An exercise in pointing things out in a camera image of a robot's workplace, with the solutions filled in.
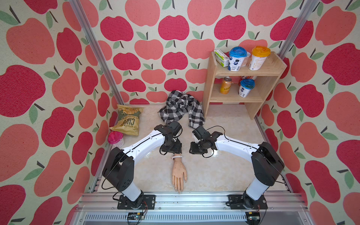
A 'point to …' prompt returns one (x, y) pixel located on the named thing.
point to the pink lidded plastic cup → (116, 138)
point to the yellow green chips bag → (128, 120)
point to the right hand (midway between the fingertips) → (191, 153)
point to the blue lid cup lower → (246, 85)
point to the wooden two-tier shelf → (266, 78)
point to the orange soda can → (225, 86)
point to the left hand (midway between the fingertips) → (177, 153)
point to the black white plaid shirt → (177, 105)
